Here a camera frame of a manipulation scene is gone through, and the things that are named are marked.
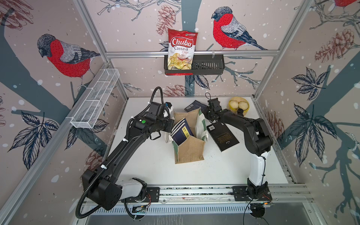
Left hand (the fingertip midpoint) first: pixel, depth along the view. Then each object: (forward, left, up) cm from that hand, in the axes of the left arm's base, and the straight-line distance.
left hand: (174, 121), depth 76 cm
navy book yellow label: (-1, -3, -10) cm, 10 cm away
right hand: (+19, -18, -17) cm, 31 cm away
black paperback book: (+2, -32, -23) cm, 39 cm away
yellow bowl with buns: (+32, -49, -20) cm, 62 cm away
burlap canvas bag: (-11, -10, -14) cm, 20 cm away
